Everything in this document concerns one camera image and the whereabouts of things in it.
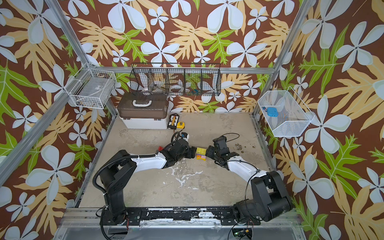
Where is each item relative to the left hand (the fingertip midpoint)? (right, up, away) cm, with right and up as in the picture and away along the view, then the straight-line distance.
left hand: (192, 146), depth 92 cm
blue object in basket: (+47, +21, -6) cm, 52 cm away
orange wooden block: (+4, -6, -1) cm, 8 cm away
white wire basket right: (+53, +20, -8) cm, 57 cm away
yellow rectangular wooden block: (+4, -8, 0) cm, 9 cm away
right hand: (+10, -3, -1) cm, 11 cm away
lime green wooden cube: (+6, -3, -3) cm, 8 cm away
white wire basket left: (-59, +35, -7) cm, 69 cm away
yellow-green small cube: (+4, -3, -3) cm, 6 cm away
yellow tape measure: (-9, +14, +19) cm, 25 cm away
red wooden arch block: (-21, -2, +6) cm, 22 cm away
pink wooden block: (+7, -6, -1) cm, 9 cm away
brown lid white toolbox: (-31, +23, +2) cm, 38 cm away
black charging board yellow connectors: (-14, +19, +23) cm, 33 cm away
